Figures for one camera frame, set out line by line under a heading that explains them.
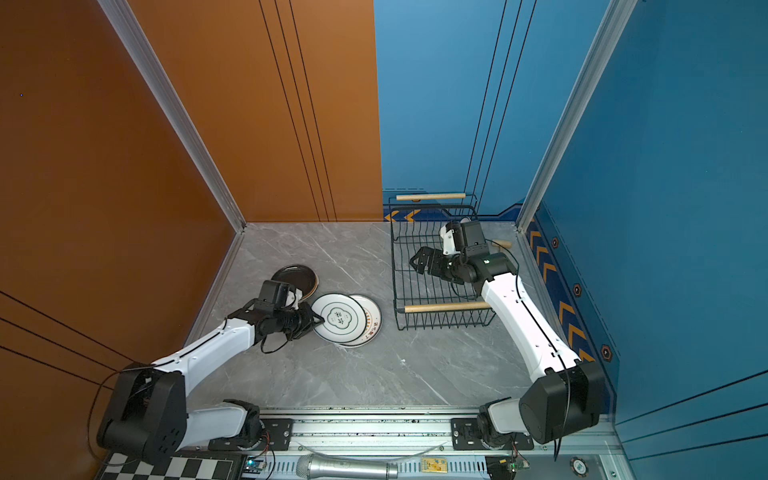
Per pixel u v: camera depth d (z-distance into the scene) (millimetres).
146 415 414
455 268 648
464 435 727
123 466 420
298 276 1003
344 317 907
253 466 699
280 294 710
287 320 738
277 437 728
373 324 910
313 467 665
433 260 684
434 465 684
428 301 966
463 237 609
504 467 698
